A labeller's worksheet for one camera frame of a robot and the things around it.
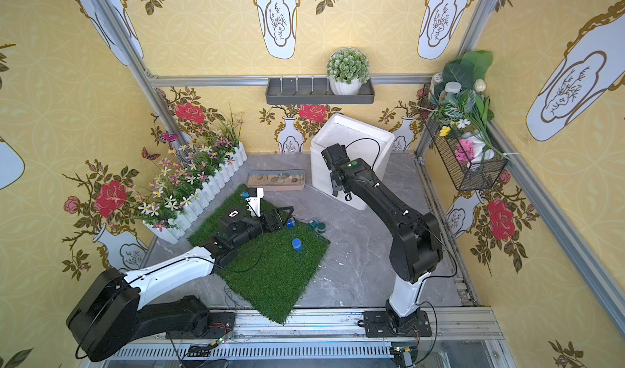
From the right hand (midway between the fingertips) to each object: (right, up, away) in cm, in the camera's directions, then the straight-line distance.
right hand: (364, 174), depth 89 cm
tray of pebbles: (-34, -2, +18) cm, 39 cm away
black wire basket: (+38, -1, -8) cm, 38 cm away
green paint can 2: (-16, -20, +4) cm, 26 cm away
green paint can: (-19, -19, +5) cm, 27 cm away
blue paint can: (-25, -25, -1) cm, 35 cm away
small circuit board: (-44, -48, -18) cm, 68 cm away
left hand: (-30, -11, -8) cm, 32 cm away
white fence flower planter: (-66, -3, +3) cm, 66 cm away
